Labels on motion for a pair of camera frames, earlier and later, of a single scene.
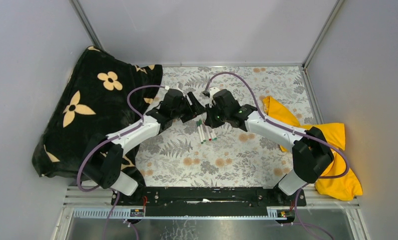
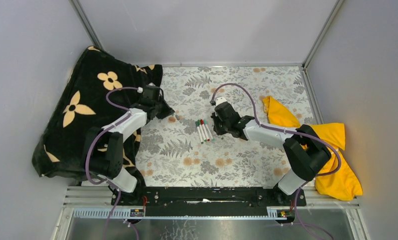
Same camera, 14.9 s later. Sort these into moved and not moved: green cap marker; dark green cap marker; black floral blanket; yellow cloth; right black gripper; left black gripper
Moved: right black gripper; left black gripper
Not moved: black floral blanket; yellow cloth; dark green cap marker; green cap marker
